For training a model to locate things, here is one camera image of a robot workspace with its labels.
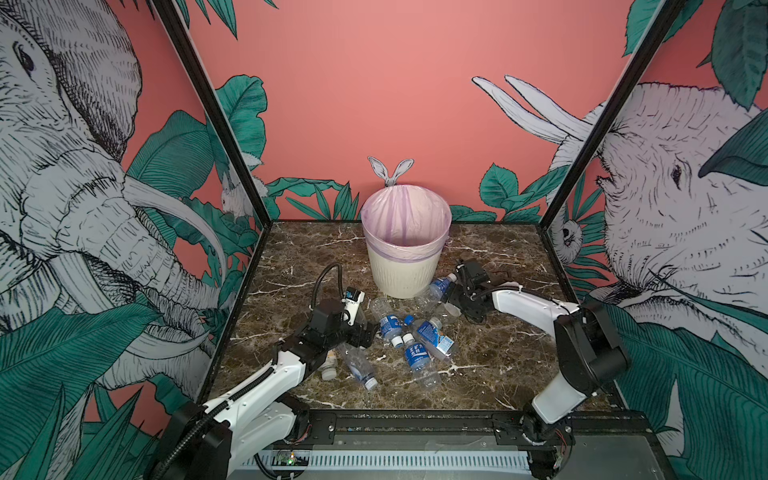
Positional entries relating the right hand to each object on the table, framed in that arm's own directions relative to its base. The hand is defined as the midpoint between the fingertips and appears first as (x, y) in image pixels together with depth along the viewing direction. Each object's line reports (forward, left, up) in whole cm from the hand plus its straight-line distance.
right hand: (449, 299), depth 93 cm
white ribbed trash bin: (+7, +14, -1) cm, 16 cm away
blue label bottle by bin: (+5, +3, 0) cm, 5 cm away
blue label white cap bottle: (-10, +18, +1) cm, 21 cm away
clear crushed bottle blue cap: (-19, +27, -4) cm, 33 cm away
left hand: (-9, +25, +5) cm, 27 cm away
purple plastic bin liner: (+24, +14, +9) cm, 30 cm away
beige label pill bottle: (-21, +35, -1) cm, 41 cm away
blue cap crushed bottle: (-12, +8, 0) cm, 14 cm away
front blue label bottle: (-19, +10, -1) cm, 22 cm away
